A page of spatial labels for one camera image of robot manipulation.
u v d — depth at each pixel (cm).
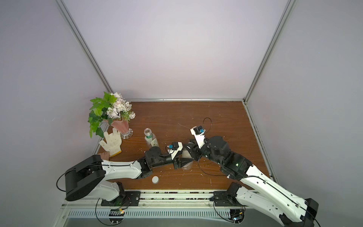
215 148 48
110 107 76
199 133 56
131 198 73
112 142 95
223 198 73
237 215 70
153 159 60
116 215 72
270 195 42
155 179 79
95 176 43
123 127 88
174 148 63
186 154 72
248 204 58
